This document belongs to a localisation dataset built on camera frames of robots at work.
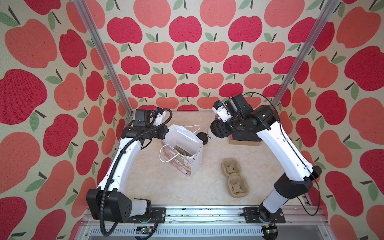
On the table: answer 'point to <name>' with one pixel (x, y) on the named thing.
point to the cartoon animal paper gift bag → (182, 148)
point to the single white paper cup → (210, 134)
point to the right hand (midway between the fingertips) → (224, 125)
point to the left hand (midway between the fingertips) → (169, 130)
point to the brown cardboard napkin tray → (239, 142)
